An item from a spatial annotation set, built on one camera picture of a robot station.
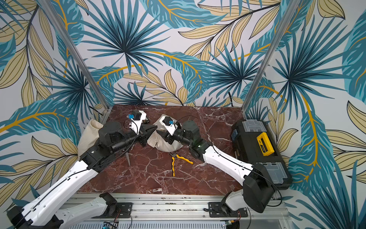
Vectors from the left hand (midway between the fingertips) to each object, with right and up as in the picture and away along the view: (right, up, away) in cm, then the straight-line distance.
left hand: (155, 128), depth 64 cm
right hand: (-4, -3, +4) cm, 6 cm away
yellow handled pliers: (+7, -19, +29) cm, 35 cm away
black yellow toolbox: (+52, -9, +16) cm, 55 cm away
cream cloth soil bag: (0, -8, +12) cm, 14 cm away
